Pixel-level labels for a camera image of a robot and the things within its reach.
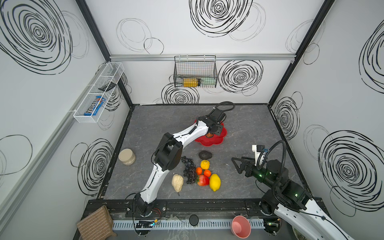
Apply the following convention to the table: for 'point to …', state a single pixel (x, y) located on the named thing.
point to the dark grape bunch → (190, 170)
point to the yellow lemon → (215, 182)
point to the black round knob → (193, 220)
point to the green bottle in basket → (208, 82)
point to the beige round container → (127, 156)
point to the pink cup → (241, 227)
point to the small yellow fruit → (205, 164)
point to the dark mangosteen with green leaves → (209, 135)
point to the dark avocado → (205, 155)
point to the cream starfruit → (177, 182)
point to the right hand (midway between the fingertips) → (236, 159)
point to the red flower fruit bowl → (215, 139)
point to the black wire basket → (195, 71)
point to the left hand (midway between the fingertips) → (219, 128)
